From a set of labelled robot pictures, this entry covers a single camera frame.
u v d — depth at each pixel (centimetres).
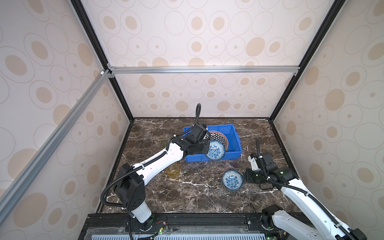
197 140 63
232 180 85
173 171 91
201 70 86
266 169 59
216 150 85
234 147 99
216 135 104
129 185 43
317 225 43
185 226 73
